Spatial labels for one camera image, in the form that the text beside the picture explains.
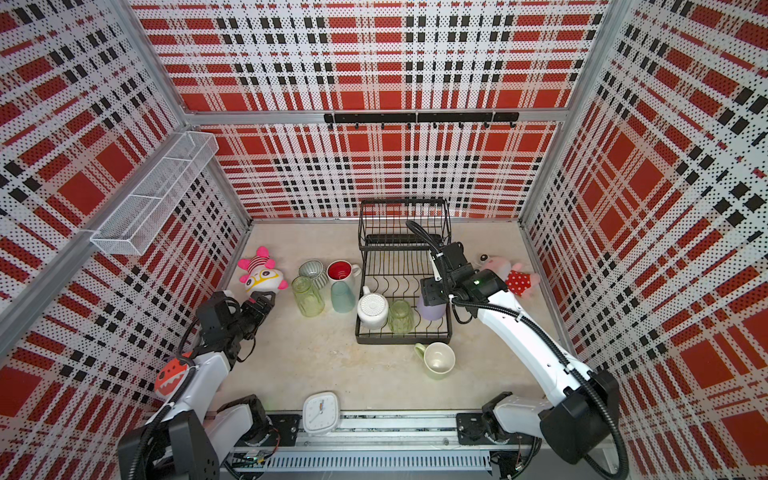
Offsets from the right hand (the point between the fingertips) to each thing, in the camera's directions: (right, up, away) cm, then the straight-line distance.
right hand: (439, 287), depth 78 cm
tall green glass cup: (-41, -6, +18) cm, 45 cm away
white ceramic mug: (-19, -7, +6) cm, 21 cm away
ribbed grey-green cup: (-41, +3, +26) cm, 49 cm away
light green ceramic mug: (+1, -21, +6) cm, 22 cm away
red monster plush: (-69, -22, -4) cm, 73 cm away
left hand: (-48, -5, +9) cm, 49 cm away
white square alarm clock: (-31, -31, -4) cm, 44 cm away
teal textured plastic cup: (-29, -5, +17) cm, 34 cm away
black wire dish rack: (-12, +14, +29) cm, 35 cm away
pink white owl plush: (-56, +1, +17) cm, 58 cm away
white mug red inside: (-30, +3, +23) cm, 38 cm away
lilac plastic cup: (-2, -7, +3) cm, 8 cm away
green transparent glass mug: (-11, -10, +9) cm, 17 cm away
